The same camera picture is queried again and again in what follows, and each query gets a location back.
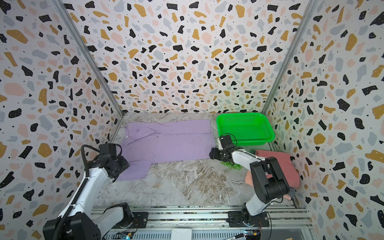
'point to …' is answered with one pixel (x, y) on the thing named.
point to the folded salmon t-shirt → (249, 178)
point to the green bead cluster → (232, 165)
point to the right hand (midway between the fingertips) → (211, 151)
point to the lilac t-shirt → (164, 140)
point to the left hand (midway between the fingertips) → (123, 163)
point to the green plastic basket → (247, 128)
